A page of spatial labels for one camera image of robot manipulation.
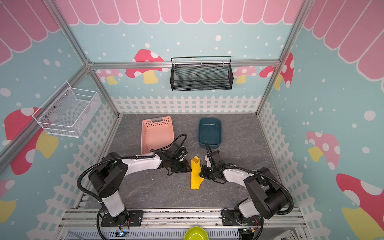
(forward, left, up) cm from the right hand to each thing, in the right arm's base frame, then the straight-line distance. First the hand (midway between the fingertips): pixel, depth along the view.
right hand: (198, 173), depth 89 cm
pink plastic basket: (+27, +30, +2) cm, 40 cm away
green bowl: (-29, +2, 0) cm, 29 cm away
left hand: (0, +6, +2) cm, 6 cm away
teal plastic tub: (+33, -9, 0) cm, 34 cm away
